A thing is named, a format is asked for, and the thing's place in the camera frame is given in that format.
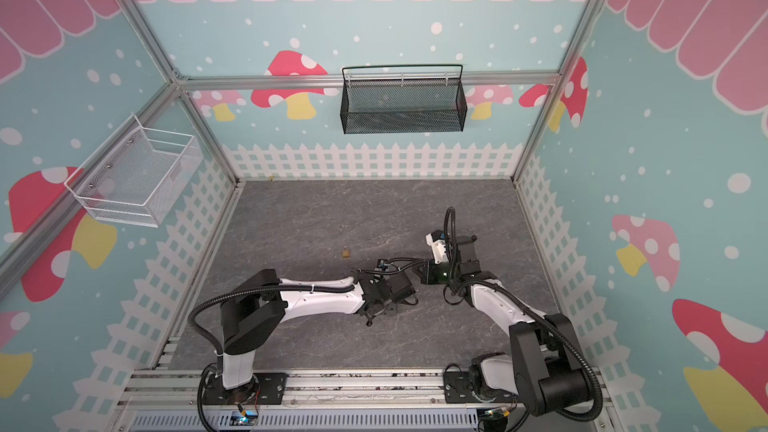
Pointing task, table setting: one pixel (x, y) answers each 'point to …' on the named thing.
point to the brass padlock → (346, 252)
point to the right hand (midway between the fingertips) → (413, 267)
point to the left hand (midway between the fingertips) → (384, 306)
